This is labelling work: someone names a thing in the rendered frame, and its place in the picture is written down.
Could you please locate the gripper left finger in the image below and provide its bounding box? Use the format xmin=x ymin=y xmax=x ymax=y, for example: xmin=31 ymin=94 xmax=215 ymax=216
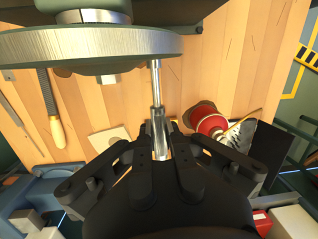
xmin=54 ymin=118 xmax=158 ymax=222

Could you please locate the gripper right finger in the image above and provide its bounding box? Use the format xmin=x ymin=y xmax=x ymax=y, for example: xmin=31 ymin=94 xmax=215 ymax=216
xmin=166 ymin=118 xmax=270 ymax=205

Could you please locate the steel handwheel handle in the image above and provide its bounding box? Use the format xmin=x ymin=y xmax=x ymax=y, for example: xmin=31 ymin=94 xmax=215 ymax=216
xmin=145 ymin=59 xmax=172 ymax=162

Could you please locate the grey steel bar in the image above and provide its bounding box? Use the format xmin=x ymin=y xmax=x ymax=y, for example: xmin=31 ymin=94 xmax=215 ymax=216
xmin=249 ymin=190 xmax=302 ymax=210

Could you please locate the blue vise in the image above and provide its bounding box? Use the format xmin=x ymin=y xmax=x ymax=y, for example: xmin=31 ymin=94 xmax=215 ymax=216
xmin=0 ymin=161 xmax=87 ymax=233

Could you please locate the grey steel block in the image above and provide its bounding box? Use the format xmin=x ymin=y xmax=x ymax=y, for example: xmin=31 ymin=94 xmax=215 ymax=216
xmin=7 ymin=208 xmax=46 ymax=234

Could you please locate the small orange block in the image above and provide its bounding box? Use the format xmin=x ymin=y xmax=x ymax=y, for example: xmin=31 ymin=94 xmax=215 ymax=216
xmin=1 ymin=176 xmax=20 ymax=186

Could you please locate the steel graduated collar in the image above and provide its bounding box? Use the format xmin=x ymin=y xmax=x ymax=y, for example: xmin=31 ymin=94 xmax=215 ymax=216
xmin=54 ymin=8 xmax=133 ymax=26

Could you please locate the green drill press body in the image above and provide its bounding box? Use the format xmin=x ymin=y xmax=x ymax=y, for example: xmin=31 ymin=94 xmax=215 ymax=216
xmin=0 ymin=0 xmax=230 ymax=36

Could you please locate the red oil can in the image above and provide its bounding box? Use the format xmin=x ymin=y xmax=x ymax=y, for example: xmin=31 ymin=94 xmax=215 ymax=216
xmin=183 ymin=103 xmax=263 ymax=145

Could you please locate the black flat panel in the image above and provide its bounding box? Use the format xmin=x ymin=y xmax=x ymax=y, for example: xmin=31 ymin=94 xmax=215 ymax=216
xmin=247 ymin=119 xmax=296 ymax=192

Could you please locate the red box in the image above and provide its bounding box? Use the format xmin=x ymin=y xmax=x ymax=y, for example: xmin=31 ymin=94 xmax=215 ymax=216
xmin=251 ymin=209 xmax=274 ymax=239

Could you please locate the steel hex nut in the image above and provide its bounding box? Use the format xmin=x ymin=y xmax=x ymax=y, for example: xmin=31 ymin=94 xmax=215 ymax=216
xmin=95 ymin=73 xmax=122 ymax=86

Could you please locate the white box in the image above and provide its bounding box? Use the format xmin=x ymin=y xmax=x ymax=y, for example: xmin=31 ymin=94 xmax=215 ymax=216
xmin=24 ymin=225 xmax=66 ymax=239
xmin=266 ymin=203 xmax=318 ymax=239

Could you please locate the green metal rack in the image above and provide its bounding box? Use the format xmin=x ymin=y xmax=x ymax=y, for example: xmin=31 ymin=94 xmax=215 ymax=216
xmin=272 ymin=114 xmax=318 ymax=186

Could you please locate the thin steel file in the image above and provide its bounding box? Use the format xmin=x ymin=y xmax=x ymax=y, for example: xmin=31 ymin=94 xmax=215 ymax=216
xmin=0 ymin=90 xmax=46 ymax=158

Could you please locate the small steel plate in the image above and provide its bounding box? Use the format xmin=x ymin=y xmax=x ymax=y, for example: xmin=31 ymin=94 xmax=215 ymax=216
xmin=0 ymin=69 xmax=17 ymax=82

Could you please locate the file with cream handle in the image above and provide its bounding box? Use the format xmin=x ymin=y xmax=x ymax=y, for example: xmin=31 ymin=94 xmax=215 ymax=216
xmin=36 ymin=67 xmax=68 ymax=150

